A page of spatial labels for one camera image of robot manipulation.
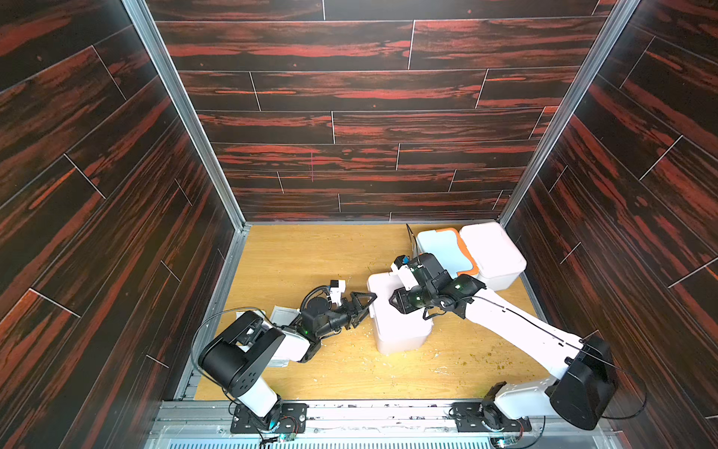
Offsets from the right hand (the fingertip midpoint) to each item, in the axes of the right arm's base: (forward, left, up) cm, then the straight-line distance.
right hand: (399, 295), depth 81 cm
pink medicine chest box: (-11, +1, -1) cm, 11 cm away
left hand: (-3, +7, -1) cm, 7 cm away
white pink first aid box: (+17, -34, -2) cm, 39 cm away
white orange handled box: (+21, -17, 0) cm, 26 cm away
